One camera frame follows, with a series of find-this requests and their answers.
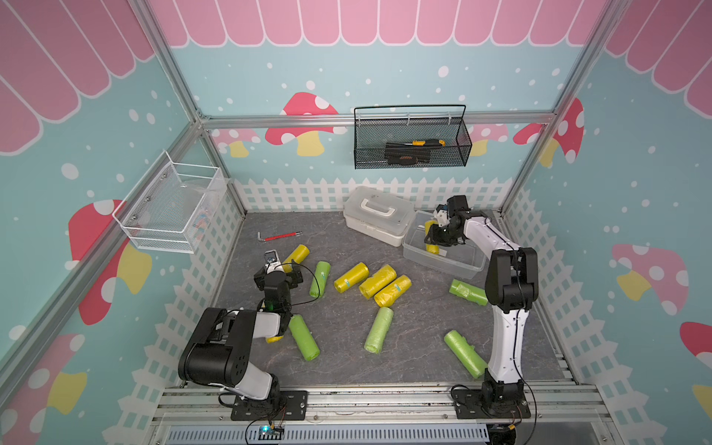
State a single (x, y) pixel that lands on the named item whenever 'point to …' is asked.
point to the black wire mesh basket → (411, 136)
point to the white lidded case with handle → (378, 213)
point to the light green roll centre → (379, 330)
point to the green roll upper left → (320, 279)
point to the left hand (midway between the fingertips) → (281, 267)
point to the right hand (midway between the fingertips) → (430, 238)
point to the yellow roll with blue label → (393, 292)
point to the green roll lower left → (304, 337)
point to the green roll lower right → (473, 362)
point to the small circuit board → (270, 433)
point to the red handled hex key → (279, 236)
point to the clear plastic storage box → (462, 260)
